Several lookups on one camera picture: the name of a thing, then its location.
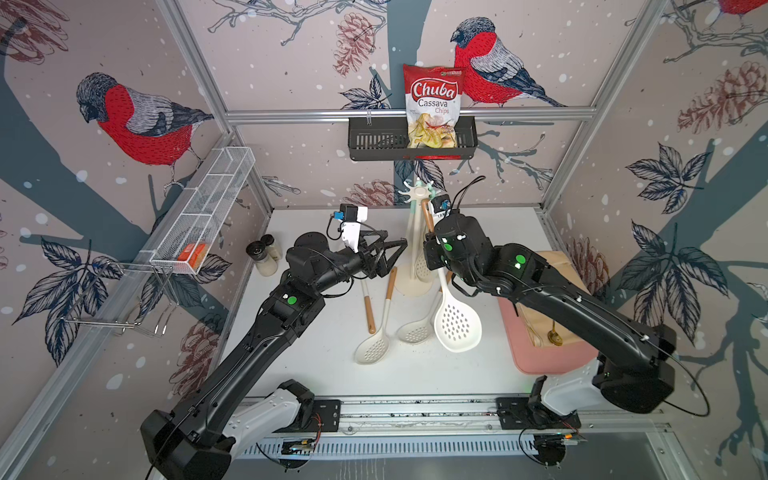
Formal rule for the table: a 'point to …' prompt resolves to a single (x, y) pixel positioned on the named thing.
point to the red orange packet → (193, 254)
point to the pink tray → (544, 360)
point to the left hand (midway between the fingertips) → (400, 235)
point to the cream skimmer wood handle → (374, 347)
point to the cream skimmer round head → (457, 321)
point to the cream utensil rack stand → (408, 284)
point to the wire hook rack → (127, 296)
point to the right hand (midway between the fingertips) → (427, 235)
